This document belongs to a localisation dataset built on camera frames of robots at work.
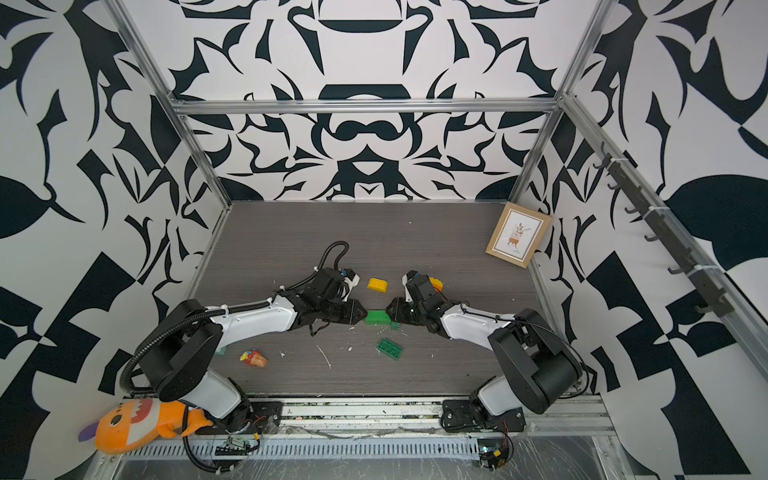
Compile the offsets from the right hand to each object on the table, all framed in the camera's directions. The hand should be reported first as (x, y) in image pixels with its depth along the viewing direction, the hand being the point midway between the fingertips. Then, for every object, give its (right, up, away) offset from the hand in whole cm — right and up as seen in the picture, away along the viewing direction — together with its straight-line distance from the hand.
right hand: (389, 306), depth 90 cm
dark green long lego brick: (+2, -5, -2) cm, 6 cm away
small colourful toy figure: (-36, -11, -9) cm, 39 cm away
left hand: (-7, 0, -3) cm, 8 cm away
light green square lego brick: (-4, -3, -3) cm, 5 cm away
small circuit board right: (+24, -30, -19) cm, 43 cm away
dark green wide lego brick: (0, -11, -5) cm, 12 cm away
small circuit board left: (-35, -26, -23) cm, 49 cm away
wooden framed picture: (+43, +21, +9) cm, 49 cm away
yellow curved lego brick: (-3, +6, +6) cm, 9 cm away
